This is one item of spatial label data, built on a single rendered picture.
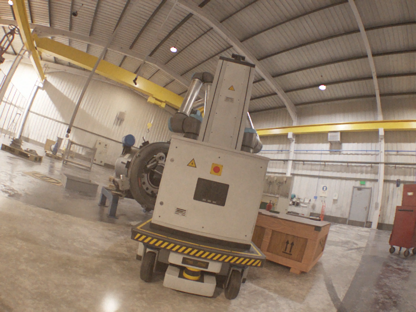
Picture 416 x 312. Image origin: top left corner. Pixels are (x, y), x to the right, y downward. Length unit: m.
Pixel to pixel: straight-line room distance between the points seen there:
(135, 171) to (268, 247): 1.48
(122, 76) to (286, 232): 13.04
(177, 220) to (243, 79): 1.28
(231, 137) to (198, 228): 0.78
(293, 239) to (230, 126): 1.16
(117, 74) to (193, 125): 12.16
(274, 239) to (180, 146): 1.29
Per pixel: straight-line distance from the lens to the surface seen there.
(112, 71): 13.59
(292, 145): 13.21
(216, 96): 1.60
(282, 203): 7.76
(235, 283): 1.07
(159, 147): 1.99
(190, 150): 1.01
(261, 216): 1.93
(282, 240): 1.87
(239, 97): 1.63
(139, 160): 1.90
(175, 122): 1.71
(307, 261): 1.80
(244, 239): 1.06
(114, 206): 2.25
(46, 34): 14.46
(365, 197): 11.56
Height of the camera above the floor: 0.61
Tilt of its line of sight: 9 degrees up
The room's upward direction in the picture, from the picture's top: 13 degrees clockwise
